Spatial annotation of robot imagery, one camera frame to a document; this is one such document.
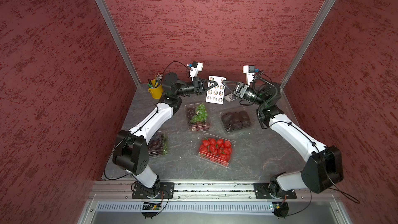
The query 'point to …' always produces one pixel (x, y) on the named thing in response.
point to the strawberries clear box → (215, 150)
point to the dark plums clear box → (236, 118)
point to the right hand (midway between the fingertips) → (221, 86)
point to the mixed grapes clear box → (197, 116)
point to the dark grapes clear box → (159, 145)
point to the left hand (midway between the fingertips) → (215, 87)
